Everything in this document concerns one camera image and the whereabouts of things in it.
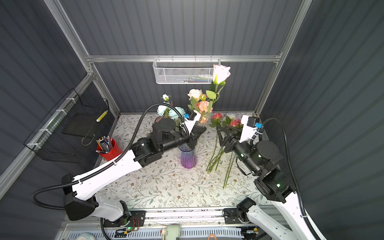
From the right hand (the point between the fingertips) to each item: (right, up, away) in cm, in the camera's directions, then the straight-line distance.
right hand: (222, 128), depth 55 cm
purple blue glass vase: (-14, -18, +32) cm, 39 cm away
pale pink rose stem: (+20, +3, +51) cm, 55 cm away
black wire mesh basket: (-73, -1, +20) cm, 76 cm away
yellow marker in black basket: (-61, +6, +26) cm, 67 cm away
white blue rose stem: (+17, +9, +56) cm, 59 cm away
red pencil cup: (-56, -13, +30) cm, 65 cm away
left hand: (-6, 0, +6) cm, 8 cm away
